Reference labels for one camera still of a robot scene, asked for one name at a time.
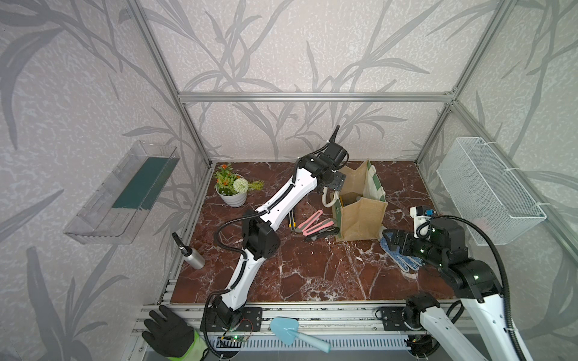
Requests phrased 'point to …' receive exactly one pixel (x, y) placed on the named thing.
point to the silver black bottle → (190, 255)
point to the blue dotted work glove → (406, 262)
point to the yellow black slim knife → (292, 222)
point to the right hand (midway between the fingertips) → (392, 231)
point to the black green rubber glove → (174, 339)
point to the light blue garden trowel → (287, 329)
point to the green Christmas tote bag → (359, 207)
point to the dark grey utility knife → (323, 232)
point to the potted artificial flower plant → (232, 188)
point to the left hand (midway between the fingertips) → (332, 179)
